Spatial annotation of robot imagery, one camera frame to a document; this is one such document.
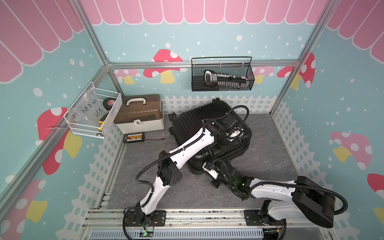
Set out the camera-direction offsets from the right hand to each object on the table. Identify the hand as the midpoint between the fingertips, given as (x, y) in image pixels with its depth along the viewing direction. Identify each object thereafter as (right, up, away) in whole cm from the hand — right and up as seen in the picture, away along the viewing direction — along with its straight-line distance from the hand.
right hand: (205, 172), depth 82 cm
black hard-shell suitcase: (-11, +27, +4) cm, 30 cm away
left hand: (+12, +14, -2) cm, 19 cm away
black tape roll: (-52, +38, -3) cm, 65 cm away
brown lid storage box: (-41, +34, +12) cm, 55 cm away
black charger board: (-50, +18, +22) cm, 58 cm away
